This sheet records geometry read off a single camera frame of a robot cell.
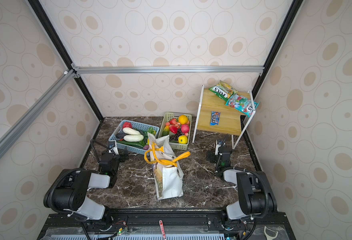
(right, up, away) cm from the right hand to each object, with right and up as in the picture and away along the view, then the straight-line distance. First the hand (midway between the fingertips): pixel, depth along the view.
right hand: (217, 149), depth 95 cm
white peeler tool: (+18, -39, -25) cm, 49 cm away
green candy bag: (+1, +34, -11) cm, 36 cm away
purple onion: (-46, +1, +2) cm, 46 cm away
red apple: (-28, +14, +11) cm, 33 cm away
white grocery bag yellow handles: (-30, -7, -24) cm, 39 cm away
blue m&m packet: (-1, +20, +2) cm, 20 cm away
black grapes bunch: (-28, +7, +7) cm, 29 cm away
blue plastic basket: (-66, +10, +8) cm, 68 cm away
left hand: (-60, +4, -4) cm, 60 cm away
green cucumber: (-54, +3, +5) cm, 54 cm away
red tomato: (-62, +16, +11) cm, 65 cm away
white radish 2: (-58, +12, +8) cm, 60 cm away
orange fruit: (-22, +20, +15) cm, 33 cm away
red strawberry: (-30, +19, +19) cm, 40 cm away
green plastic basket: (-21, +2, +2) cm, 21 cm away
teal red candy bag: (+8, +26, -17) cm, 32 cm away
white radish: (-55, +7, +4) cm, 55 cm away
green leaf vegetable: (-45, +13, +11) cm, 48 cm away
